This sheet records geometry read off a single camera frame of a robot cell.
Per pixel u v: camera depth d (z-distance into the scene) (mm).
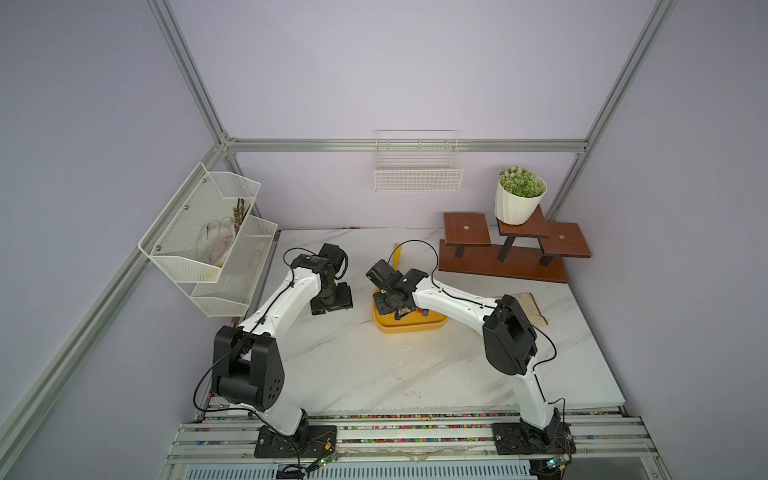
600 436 750
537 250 976
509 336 521
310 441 727
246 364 447
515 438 732
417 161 930
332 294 718
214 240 774
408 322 951
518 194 819
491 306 539
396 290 664
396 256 1112
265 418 538
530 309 981
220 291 884
